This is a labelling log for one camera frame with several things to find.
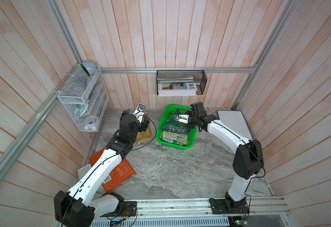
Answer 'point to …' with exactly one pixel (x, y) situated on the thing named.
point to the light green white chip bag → (171, 114)
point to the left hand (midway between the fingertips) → (136, 114)
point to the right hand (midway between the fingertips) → (184, 115)
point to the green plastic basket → (164, 119)
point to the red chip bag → (120, 173)
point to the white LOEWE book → (177, 86)
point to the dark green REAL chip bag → (176, 132)
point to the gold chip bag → (146, 135)
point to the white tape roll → (91, 121)
